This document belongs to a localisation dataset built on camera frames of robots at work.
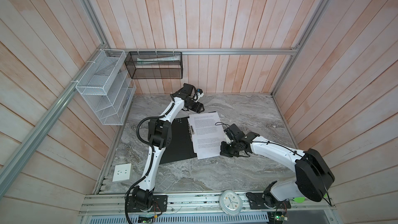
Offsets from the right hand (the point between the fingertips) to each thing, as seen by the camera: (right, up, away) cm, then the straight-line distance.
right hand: (219, 152), depth 85 cm
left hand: (-10, +24, +17) cm, 31 cm away
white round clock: (+3, -19, -14) cm, 24 cm away
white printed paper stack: (-6, +9, +15) cm, 19 cm away
